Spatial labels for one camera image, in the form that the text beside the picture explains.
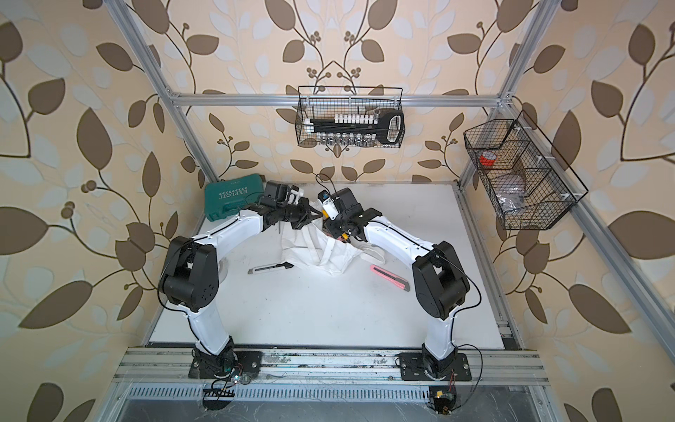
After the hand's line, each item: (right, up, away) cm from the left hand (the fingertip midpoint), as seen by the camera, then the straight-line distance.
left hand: (319, 209), depth 88 cm
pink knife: (+26, -24, +3) cm, 36 cm away
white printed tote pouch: (-5, -13, +8) cm, 16 cm away
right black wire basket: (+61, +8, -14) cm, 63 cm away
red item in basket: (+57, +17, -1) cm, 59 cm away
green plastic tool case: (-43, +4, +22) cm, 49 cm away
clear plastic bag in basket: (+55, +5, -16) cm, 58 cm away
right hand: (+4, -4, +3) cm, 6 cm away
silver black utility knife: (-13, -20, +4) cm, 24 cm away
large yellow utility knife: (+9, -9, -1) cm, 12 cm away
